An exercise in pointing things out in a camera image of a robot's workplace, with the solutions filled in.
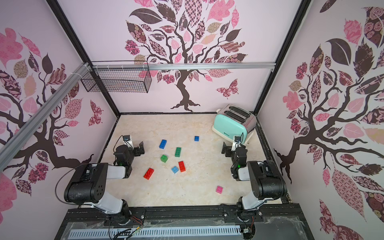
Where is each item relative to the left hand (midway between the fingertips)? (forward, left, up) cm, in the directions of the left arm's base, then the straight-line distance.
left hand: (137, 144), depth 95 cm
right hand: (0, -62, +3) cm, 62 cm away
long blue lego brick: (+3, -16, -5) cm, 17 cm away
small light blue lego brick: (-15, -25, -5) cm, 30 cm away
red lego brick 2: (-17, -10, -5) cm, 21 cm away
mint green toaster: (+10, -62, +12) cm, 64 cm away
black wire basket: (+34, +9, +28) cm, 45 cm away
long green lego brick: (-2, -26, -5) cm, 27 cm away
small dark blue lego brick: (+8, -39, -5) cm, 40 cm away
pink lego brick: (-27, -51, -5) cm, 58 cm away
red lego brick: (-13, -30, -5) cm, 33 cm away
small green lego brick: (-8, -18, -4) cm, 20 cm away
